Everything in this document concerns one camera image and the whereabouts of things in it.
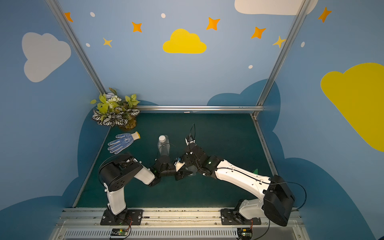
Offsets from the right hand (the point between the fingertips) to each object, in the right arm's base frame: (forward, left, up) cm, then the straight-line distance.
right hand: (191, 150), depth 81 cm
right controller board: (-35, -29, -19) cm, 49 cm away
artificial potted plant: (+21, +51, +7) cm, 56 cm away
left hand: (-4, 0, -13) cm, 13 cm away
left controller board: (-38, +33, -17) cm, 53 cm away
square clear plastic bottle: (+5, +17, -6) cm, 19 cm away
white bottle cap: (+8, +18, -1) cm, 20 cm away
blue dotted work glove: (+10, +51, -15) cm, 54 cm away
